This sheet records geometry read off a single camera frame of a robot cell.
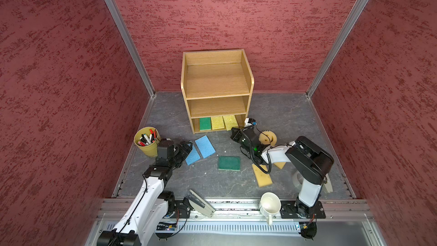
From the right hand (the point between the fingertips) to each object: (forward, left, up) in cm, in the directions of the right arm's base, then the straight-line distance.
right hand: (229, 132), depth 92 cm
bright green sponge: (+9, +14, -4) cm, 17 cm away
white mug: (-35, -17, -8) cm, 40 cm away
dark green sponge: (-15, 0, -6) cm, 16 cm away
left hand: (-11, +20, 0) cm, 23 cm away
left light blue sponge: (-11, +20, -6) cm, 24 cm away
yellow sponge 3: (-23, -16, -8) cm, 29 cm away
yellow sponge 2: (+9, +6, -4) cm, 12 cm away
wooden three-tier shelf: (+13, +6, +25) cm, 28 cm away
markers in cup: (-6, +44, +3) cm, 44 cm away
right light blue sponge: (-5, +14, -6) cm, 16 cm away
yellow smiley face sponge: (-4, -20, -3) cm, 21 cm away
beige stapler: (-28, -46, -6) cm, 54 cm away
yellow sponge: (+11, -2, -5) cm, 12 cm away
